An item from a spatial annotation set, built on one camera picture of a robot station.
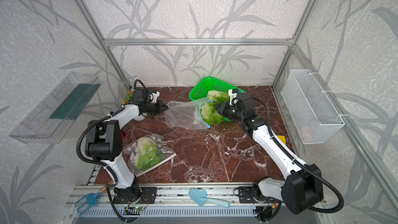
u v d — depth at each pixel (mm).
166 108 940
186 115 890
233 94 719
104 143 499
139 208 707
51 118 647
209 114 769
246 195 735
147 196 722
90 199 710
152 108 852
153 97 844
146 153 789
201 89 1155
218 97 1019
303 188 389
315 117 611
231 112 667
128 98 913
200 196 734
